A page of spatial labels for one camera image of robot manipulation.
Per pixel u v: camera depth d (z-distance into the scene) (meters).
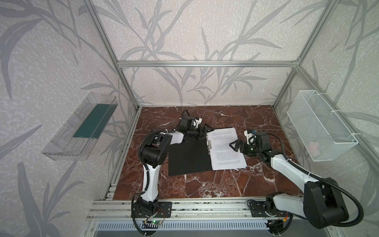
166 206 0.75
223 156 0.93
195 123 0.87
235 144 0.79
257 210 0.73
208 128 0.90
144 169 0.57
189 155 0.93
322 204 0.41
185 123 0.82
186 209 0.75
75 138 0.64
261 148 0.67
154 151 0.55
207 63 0.94
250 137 0.79
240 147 0.77
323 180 0.43
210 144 0.97
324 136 0.62
